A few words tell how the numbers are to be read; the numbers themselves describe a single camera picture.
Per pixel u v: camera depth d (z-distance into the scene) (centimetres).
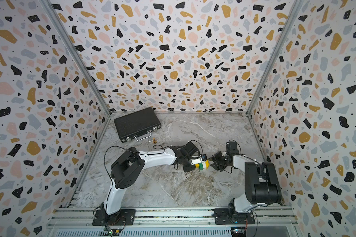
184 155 72
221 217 73
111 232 71
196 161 82
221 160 83
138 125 109
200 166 90
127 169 52
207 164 90
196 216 76
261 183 45
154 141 103
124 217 73
